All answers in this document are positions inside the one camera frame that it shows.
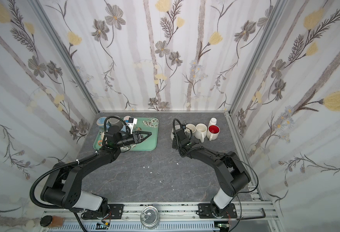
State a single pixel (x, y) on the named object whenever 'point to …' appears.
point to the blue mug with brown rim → (100, 122)
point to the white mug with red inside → (213, 132)
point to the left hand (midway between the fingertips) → (148, 131)
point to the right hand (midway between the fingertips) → (174, 136)
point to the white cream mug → (201, 132)
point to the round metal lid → (150, 217)
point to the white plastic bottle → (213, 122)
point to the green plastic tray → (146, 124)
